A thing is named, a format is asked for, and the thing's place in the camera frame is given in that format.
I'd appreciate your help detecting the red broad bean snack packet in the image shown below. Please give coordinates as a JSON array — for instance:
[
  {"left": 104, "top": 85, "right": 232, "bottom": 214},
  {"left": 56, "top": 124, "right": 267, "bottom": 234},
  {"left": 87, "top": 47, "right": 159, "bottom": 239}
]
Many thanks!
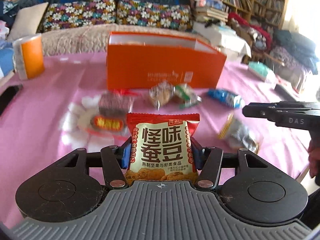
[{"left": 125, "top": 113, "right": 200, "bottom": 185}]

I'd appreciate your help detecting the dark red dates packet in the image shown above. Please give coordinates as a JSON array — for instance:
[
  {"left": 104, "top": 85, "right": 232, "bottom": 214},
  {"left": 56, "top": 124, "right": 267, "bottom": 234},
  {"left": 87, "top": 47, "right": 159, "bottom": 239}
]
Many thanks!
[{"left": 98, "top": 92, "right": 134, "bottom": 116}]

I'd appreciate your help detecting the blue snack packet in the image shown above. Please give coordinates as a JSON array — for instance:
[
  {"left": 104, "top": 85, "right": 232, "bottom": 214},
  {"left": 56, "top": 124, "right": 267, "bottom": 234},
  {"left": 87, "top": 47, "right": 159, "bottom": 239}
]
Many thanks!
[{"left": 207, "top": 89, "right": 245, "bottom": 109}]

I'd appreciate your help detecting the person right hand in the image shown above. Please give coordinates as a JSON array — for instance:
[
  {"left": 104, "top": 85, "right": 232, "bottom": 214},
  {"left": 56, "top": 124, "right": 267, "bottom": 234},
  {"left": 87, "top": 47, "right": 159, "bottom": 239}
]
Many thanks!
[{"left": 308, "top": 140, "right": 320, "bottom": 178}]

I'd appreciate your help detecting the red orange candy packet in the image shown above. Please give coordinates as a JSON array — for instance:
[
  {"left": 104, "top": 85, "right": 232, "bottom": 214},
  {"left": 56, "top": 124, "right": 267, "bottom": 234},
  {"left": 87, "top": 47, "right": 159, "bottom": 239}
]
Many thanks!
[{"left": 85, "top": 114, "right": 127, "bottom": 135}]

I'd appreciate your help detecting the silver clear snack packet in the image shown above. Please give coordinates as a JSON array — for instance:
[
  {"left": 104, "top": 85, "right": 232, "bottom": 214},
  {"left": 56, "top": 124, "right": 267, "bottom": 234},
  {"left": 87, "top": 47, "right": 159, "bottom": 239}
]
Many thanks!
[{"left": 218, "top": 113, "right": 261, "bottom": 154}]

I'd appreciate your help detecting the green snack packet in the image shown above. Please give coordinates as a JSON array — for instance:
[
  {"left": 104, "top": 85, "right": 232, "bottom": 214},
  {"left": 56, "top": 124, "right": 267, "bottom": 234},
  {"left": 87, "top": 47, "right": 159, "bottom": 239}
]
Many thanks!
[{"left": 174, "top": 83, "right": 202, "bottom": 109}]

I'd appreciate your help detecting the brown cookie packet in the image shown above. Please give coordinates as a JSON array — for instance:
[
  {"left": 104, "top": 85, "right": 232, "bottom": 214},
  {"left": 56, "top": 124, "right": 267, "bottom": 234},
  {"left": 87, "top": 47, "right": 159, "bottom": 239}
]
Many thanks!
[{"left": 149, "top": 81, "right": 175, "bottom": 110}]

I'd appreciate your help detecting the orange cardboard box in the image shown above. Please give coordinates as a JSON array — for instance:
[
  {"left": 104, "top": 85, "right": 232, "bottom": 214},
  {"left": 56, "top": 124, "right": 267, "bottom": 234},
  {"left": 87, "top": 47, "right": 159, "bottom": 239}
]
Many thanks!
[{"left": 106, "top": 32, "right": 227, "bottom": 89}]

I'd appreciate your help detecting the quilted beige sofa cover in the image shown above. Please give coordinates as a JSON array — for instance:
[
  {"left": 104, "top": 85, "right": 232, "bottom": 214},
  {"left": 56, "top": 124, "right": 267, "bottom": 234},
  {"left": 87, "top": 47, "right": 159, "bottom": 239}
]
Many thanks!
[{"left": 42, "top": 23, "right": 210, "bottom": 56}]

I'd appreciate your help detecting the black phone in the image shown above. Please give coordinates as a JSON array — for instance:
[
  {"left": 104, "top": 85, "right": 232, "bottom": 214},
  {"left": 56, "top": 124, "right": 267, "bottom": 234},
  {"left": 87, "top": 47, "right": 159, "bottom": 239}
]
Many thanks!
[{"left": 0, "top": 84, "right": 23, "bottom": 115}]

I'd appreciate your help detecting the orange paper cup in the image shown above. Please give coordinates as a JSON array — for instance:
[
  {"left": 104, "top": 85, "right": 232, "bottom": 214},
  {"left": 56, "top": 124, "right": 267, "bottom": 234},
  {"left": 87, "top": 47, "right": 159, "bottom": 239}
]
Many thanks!
[{"left": 12, "top": 34, "right": 44, "bottom": 80}]

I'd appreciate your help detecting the stack of books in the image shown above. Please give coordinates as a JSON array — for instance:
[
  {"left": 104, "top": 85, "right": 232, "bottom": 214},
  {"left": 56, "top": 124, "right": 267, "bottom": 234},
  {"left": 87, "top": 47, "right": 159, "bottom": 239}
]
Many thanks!
[{"left": 192, "top": 0, "right": 228, "bottom": 27}]

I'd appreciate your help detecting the right floral cushion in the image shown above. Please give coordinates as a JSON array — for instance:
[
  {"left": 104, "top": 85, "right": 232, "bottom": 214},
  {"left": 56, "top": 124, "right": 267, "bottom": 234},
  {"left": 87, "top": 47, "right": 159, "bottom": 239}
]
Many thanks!
[{"left": 116, "top": 0, "right": 193, "bottom": 32}]

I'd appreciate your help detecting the floral cushion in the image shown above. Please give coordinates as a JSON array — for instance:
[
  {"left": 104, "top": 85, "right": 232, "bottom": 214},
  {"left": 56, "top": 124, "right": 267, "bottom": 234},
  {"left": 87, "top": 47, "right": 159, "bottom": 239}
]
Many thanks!
[
  {"left": 41, "top": 0, "right": 116, "bottom": 33},
  {"left": 116, "top": 0, "right": 193, "bottom": 32}
]

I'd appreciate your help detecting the left floral cushion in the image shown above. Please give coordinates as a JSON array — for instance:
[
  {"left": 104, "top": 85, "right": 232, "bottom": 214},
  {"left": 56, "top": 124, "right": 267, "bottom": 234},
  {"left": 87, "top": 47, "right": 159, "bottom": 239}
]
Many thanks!
[{"left": 41, "top": 0, "right": 116, "bottom": 33}]

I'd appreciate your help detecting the beige plain pillow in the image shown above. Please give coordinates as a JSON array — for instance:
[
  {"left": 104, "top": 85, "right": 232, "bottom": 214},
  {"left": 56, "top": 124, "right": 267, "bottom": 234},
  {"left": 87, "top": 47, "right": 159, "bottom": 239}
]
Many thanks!
[{"left": 7, "top": 2, "right": 49, "bottom": 41}]

